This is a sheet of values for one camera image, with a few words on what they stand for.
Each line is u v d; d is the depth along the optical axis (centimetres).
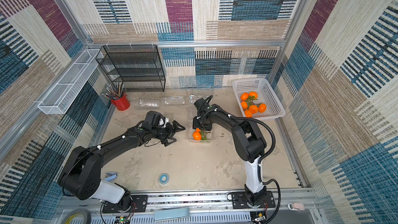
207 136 96
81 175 43
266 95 111
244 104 104
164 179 81
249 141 52
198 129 90
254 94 110
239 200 73
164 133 75
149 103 110
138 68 110
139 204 74
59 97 72
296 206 69
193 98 102
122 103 107
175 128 77
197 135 91
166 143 81
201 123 83
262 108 103
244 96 108
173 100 111
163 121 73
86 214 69
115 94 105
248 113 101
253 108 102
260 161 54
